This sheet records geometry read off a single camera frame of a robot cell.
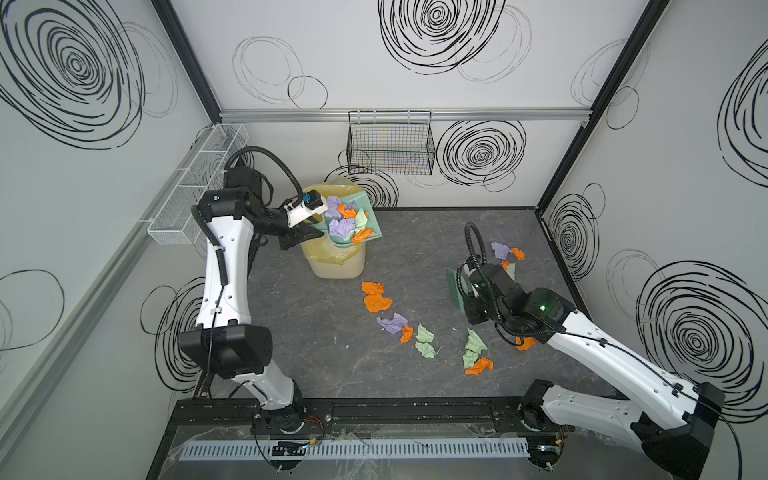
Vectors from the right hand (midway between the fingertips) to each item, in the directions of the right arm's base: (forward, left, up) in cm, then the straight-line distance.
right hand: (463, 302), depth 74 cm
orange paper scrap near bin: (+9, +23, -18) cm, 31 cm away
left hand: (+13, +37, +14) cm, 42 cm away
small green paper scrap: (-6, +8, -18) cm, 20 cm away
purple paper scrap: (+30, -21, -18) cm, 41 cm away
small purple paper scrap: (+2, +17, -18) cm, 25 cm away
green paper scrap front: (-5, -5, -18) cm, 19 cm away
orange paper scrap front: (-10, -6, -18) cm, 22 cm away
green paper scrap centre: (-2, +9, -18) cm, 20 cm away
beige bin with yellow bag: (+15, +36, -3) cm, 39 cm away
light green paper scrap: (+22, -23, -18) cm, 37 cm away
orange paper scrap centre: (+13, +24, -16) cm, 32 cm away
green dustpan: (+12, +28, +17) cm, 35 cm away
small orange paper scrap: (+28, -28, -18) cm, 43 cm away
